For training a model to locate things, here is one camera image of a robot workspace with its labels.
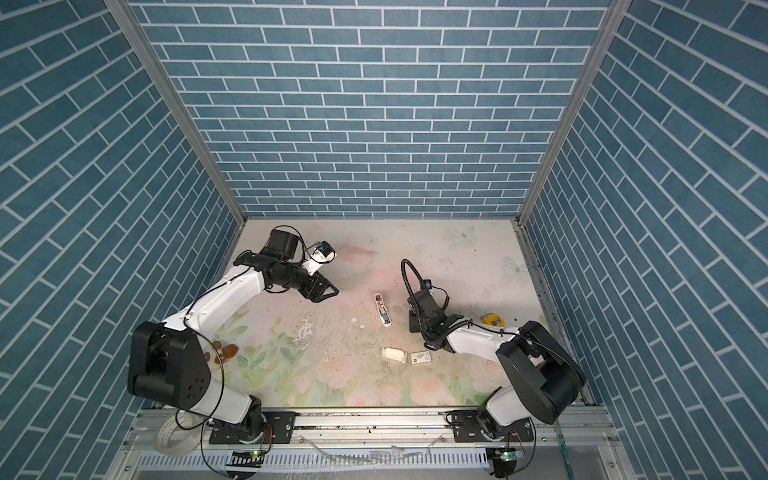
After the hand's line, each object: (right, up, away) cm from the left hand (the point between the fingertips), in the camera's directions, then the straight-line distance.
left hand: (329, 283), depth 85 cm
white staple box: (+26, -21, -1) cm, 34 cm away
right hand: (+25, -10, +7) cm, 28 cm away
